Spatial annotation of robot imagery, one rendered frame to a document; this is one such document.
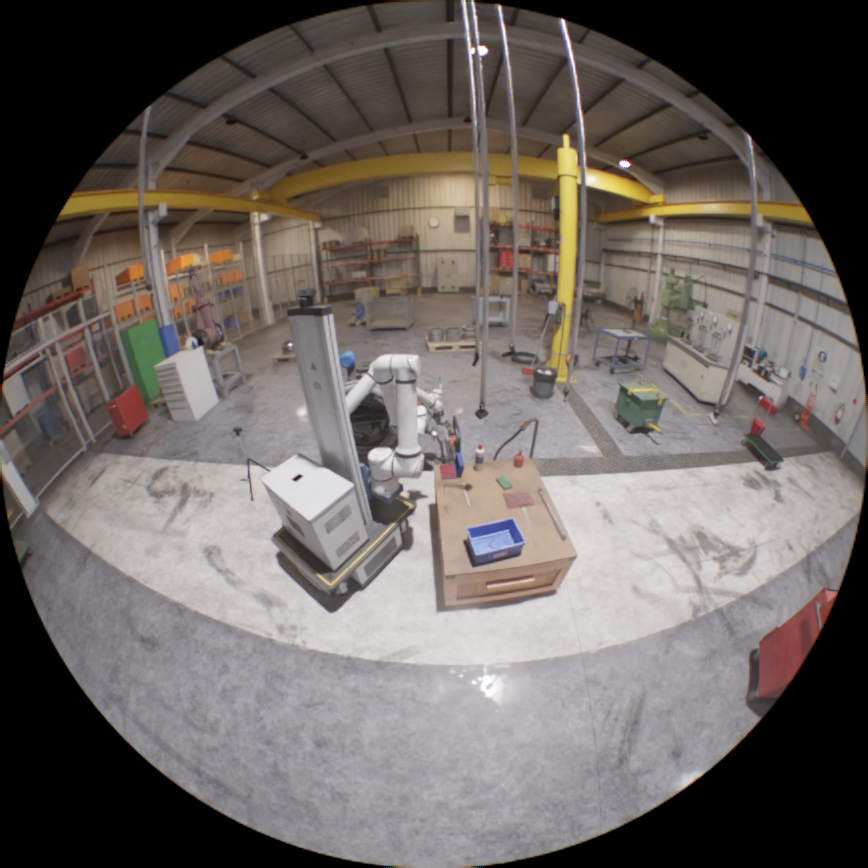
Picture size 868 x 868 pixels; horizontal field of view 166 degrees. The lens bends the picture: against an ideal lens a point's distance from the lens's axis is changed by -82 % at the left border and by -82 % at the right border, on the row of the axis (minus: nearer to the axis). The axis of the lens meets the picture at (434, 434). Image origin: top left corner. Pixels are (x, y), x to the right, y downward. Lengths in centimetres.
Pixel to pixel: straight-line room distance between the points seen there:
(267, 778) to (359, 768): 58
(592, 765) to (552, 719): 43
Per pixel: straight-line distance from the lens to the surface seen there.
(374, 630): 211
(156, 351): 932
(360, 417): 269
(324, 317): 146
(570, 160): 548
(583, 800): 217
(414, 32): 871
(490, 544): 183
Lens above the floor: 195
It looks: 33 degrees down
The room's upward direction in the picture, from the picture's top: 2 degrees counter-clockwise
